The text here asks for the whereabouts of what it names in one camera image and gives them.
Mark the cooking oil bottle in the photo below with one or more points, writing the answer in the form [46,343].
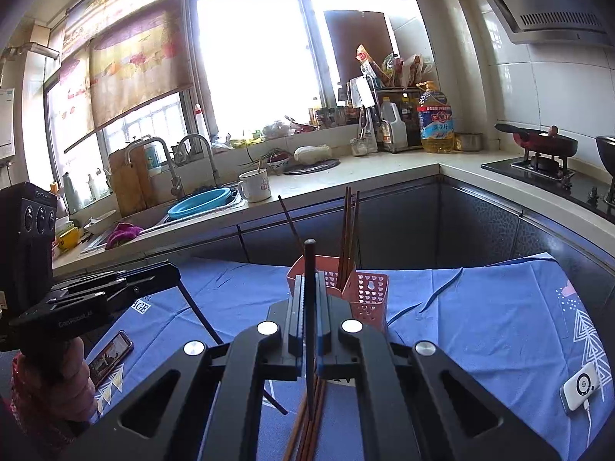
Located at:
[436,129]

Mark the kitchen cleaver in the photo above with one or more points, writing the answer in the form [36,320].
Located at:
[363,92]

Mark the narrow printed window blind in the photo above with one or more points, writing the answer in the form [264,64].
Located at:
[72,101]

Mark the dark brown board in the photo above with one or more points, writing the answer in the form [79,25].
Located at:
[358,43]

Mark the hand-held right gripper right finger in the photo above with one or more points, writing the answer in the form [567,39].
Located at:
[322,326]

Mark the black seasoning rack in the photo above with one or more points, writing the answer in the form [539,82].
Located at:
[413,115]

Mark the brown wooden chopstick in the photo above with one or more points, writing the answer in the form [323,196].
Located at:
[346,221]
[310,269]
[289,223]
[355,221]
[202,314]

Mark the steel kitchen faucet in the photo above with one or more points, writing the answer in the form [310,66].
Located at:
[211,158]
[169,158]

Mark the large printed window blind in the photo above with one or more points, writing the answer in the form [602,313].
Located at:
[139,67]

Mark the red frying pan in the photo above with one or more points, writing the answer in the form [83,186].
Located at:
[543,144]

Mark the round dark mat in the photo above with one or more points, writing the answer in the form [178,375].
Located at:
[312,168]

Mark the smartphone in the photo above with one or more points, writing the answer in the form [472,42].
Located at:
[111,358]

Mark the pink cloth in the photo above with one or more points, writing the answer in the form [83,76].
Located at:
[124,236]

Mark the grey kitchen base cabinets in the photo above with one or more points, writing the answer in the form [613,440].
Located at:
[408,221]

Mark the pink plastic utensil holder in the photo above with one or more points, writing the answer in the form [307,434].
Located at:
[370,297]

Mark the black wok with lid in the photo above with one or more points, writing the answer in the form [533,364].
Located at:
[608,153]

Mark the blue plastic basin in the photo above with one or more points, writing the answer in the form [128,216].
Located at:
[197,204]

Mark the white mug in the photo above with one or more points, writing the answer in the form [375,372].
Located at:
[254,187]

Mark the black gas stove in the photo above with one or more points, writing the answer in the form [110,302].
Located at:
[509,170]

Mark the small glass jar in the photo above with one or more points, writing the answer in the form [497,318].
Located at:
[359,147]

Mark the bunch of wooden chopsticks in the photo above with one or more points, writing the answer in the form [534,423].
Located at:
[300,432]

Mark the pale green bottle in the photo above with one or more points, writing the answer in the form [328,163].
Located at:
[70,194]

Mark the white daikon radish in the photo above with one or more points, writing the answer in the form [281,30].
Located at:
[312,153]

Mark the patterned ceramic bowl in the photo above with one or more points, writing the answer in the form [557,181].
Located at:
[278,165]

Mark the white water heater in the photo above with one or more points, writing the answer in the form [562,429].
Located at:
[5,125]

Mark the wooden cutting board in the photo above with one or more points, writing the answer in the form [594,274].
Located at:
[129,187]

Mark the small white electronic device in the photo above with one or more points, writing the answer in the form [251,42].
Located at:
[581,386]

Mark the white plastic jug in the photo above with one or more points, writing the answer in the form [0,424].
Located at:
[391,127]

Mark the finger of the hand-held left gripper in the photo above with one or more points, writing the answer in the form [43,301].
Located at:
[120,272]
[144,284]

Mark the blue printed tablecloth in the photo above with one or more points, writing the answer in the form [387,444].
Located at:
[480,326]

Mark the person's left hand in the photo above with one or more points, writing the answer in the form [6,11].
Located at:
[62,394]

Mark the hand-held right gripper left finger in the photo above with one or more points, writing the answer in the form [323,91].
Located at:
[298,326]

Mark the snack bags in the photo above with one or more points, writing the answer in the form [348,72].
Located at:
[403,67]

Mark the small metal pot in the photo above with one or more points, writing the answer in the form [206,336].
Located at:
[468,142]

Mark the wide printed window blind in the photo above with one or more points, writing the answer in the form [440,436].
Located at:
[120,5]

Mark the white bottle with red cap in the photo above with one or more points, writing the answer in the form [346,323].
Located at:
[201,125]

